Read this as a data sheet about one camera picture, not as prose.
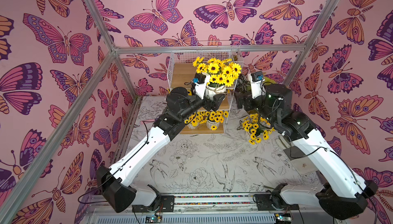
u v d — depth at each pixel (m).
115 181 0.39
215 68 0.51
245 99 0.55
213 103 0.56
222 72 0.50
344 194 0.38
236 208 0.73
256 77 0.51
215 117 0.90
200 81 0.50
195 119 0.88
